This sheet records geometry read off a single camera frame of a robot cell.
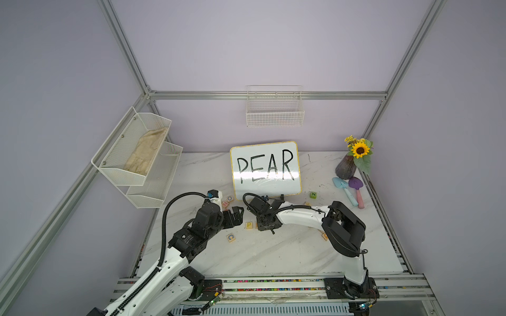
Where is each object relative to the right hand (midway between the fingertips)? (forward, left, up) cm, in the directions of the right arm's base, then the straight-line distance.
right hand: (261, 227), depth 91 cm
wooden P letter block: (0, +5, +1) cm, 6 cm away
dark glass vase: (+29, -47, +6) cm, 56 cm away
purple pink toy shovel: (+23, -53, +1) cm, 57 cm away
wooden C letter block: (-5, +14, +2) cm, 15 cm away
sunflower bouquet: (+27, -48, +23) cm, 59 cm away
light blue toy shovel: (+23, -44, +1) cm, 50 cm away
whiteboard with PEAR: (+25, -3, +11) cm, 28 cm away
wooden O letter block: (+14, +16, +2) cm, 21 cm away
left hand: (-1, +11, +16) cm, 20 cm away
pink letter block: (+12, +18, +2) cm, 21 cm away
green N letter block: (+16, -28, +1) cm, 32 cm away
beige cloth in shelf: (+21, +47, +31) cm, 60 cm away
